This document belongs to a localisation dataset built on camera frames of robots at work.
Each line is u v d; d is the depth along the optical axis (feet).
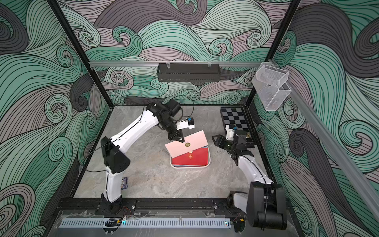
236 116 3.62
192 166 2.80
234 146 2.20
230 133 2.56
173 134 2.25
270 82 2.56
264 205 1.32
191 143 2.52
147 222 2.29
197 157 2.94
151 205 2.42
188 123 2.24
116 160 1.76
